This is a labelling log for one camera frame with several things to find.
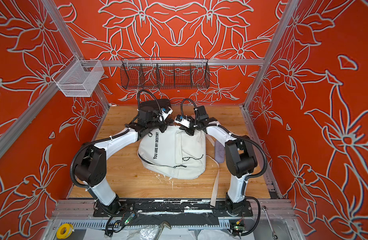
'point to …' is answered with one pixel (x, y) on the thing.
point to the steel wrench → (275, 236)
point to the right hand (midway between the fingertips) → (180, 124)
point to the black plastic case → (157, 106)
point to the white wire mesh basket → (78, 78)
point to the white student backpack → (176, 153)
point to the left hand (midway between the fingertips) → (171, 117)
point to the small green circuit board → (237, 229)
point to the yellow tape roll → (64, 231)
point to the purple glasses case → (220, 152)
